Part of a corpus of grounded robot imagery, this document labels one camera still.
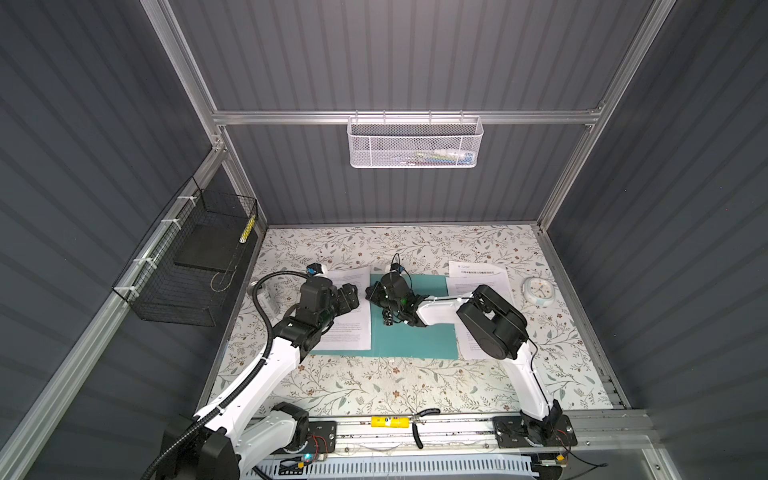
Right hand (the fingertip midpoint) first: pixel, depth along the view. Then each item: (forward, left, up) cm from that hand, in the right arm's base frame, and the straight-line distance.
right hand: (365, 291), depth 97 cm
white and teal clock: (+2, -58, -3) cm, 58 cm away
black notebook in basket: (-4, +35, +28) cm, 45 cm away
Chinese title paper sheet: (+8, -35, -5) cm, 36 cm away
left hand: (-8, +3, +13) cm, 16 cm away
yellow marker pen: (+4, +30, +25) cm, 40 cm away
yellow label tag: (-38, -8, -2) cm, 39 cm away
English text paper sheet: (-12, +4, -3) cm, 13 cm away
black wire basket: (-11, +42, +26) cm, 50 cm away
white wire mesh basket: (+63, -19, +17) cm, 67 cm away
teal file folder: (-16, -11, -2) cm, 20 cm away
